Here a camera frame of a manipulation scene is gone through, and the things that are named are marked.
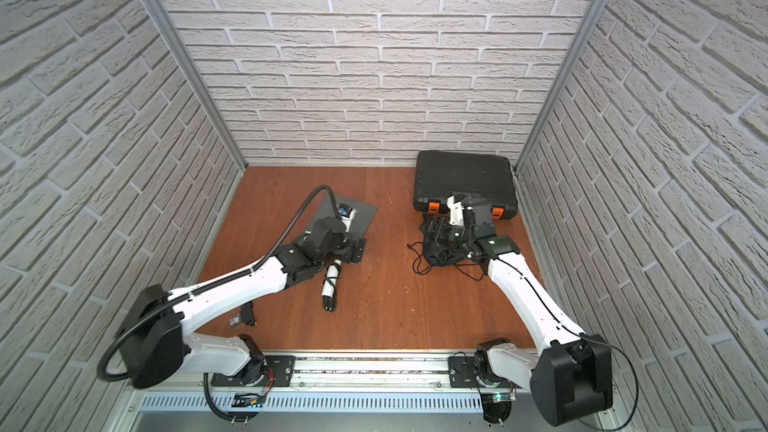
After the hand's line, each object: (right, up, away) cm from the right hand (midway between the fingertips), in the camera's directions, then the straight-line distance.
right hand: (431, 229), depth 81 cm
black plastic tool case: (+7, +17, +29) cm, 35 cm away
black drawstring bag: (+5, -9, +9) cm, 14 cm away
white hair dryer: (-28, -13, +4) cm, 32 cm away
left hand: (-21, -1, +2) cm, 21 cm away
